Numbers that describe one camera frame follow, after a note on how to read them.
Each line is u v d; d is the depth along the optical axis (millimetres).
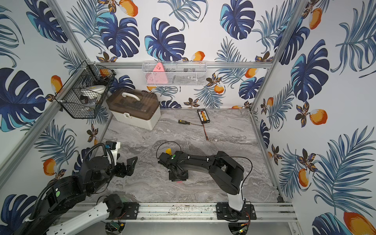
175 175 744
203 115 1145
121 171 558
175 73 937
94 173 440
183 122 1100
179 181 837
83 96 818
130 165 575
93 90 799
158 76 888
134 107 950
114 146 554
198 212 759
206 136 1035
